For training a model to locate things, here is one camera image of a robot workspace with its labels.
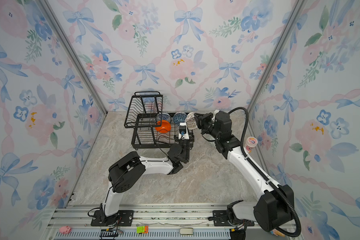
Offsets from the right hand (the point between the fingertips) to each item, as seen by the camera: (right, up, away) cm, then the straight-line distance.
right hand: (193, 112), depth 73 cm
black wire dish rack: (-34, +3, +37) cm, 50 cm away
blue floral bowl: (-20, +1, +37) cm, 41 cm away
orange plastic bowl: (-17, -7, +31) cm, 36 cm away
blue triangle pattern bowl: (-7, 0, +39) cm, 40 cm away
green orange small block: (-24, -55, -4) cm, 60 cm away
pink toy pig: (-60, -55, -4) cm, 81 cm away
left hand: (-3, -5, +5) cm, 8 cm away
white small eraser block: (-3, -56, -4) cm, 56 cm away
